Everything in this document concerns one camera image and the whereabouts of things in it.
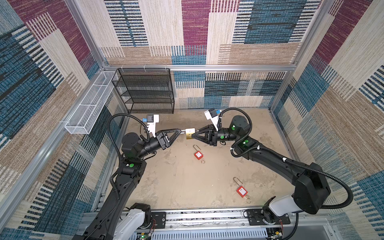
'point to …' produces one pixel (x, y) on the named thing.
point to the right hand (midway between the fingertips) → (193, 137)
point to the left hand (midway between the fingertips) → (180, 130)
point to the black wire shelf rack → (146, 90)
